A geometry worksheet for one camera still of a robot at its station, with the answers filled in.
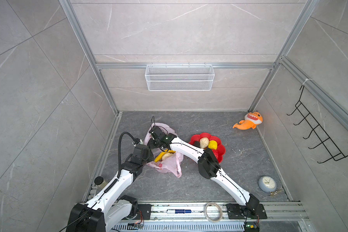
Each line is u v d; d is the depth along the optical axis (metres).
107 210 0.42
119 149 0.60
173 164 0.76
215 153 0.90
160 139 0.78
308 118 0.72
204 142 0.95
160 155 0.92
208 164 0.67
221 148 0.95
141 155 0.64
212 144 0.93
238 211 0.73
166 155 0.88
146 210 0.73
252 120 1.05
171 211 0.73
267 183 0.80
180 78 1.01
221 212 0.72
